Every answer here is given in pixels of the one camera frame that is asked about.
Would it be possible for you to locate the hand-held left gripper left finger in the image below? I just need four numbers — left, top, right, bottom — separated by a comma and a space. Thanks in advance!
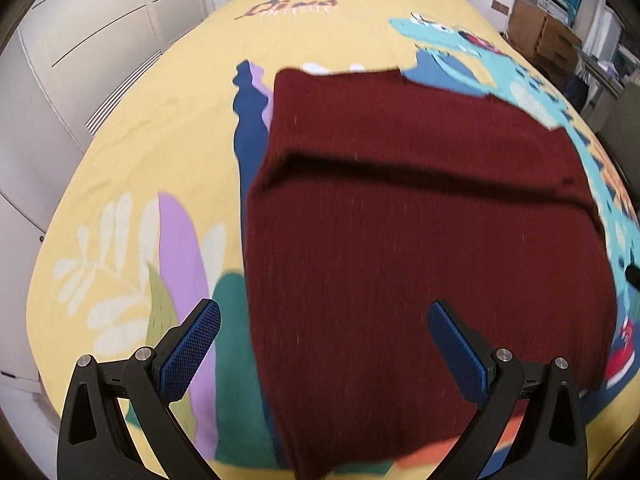
56, 298, 222, 480

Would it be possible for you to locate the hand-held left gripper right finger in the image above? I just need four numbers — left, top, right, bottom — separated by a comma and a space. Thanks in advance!
425, 300, 589, 480

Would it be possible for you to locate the dark red knit sweater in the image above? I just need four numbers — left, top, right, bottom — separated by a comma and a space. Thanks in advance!
241, 66, 619, 480

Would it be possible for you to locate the black bag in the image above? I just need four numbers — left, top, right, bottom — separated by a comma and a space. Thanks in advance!
564, 72, 592, 112

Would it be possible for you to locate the grey desk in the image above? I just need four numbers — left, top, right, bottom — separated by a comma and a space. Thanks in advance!
580, 55, 627, 122

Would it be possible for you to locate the yellow dinosaur print bedsheet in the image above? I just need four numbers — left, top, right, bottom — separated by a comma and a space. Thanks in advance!
27, 0, 640, 480

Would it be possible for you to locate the wooden drawer cabinet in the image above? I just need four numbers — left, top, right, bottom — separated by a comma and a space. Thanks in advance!
507, 0, 583, 79

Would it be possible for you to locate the white wardrobe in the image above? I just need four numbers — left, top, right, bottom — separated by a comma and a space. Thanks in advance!
0, 0, 216, 393

